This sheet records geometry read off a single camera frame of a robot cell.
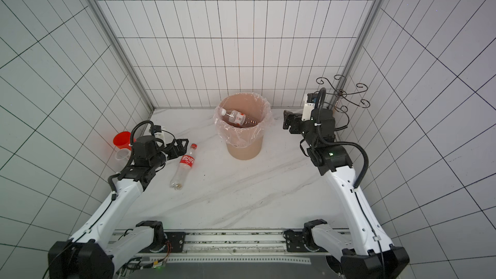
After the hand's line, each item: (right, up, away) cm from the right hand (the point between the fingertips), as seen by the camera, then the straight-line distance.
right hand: (298, 110), depth 71 cm
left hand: (-49, -15, +12) cm, 53 cm away
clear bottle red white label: (-24, -3, +15) cm, 28 cm away
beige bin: (-20, -21, +28) cm, 41 cm away
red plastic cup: (-76, -13, +15) cm, 79 cm away
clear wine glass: (-72, -18, +8) cm, 75 cm away
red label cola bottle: (-49, -24, +19) cm, 58 cm away
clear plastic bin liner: (-16, +3, +16) cm, 23 cm away
